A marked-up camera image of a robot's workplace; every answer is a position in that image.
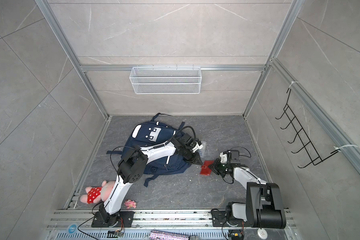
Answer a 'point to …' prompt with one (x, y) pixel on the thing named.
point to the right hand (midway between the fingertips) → (209, 164)
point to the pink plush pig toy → (97, 195)
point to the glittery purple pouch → (162, 235)
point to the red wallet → (205, 170)
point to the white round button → (262, 233)
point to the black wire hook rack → (316, 158)
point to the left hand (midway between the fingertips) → (202, 161)
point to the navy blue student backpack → (151, 133)
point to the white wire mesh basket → (165, 80)
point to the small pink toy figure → (130, 203)
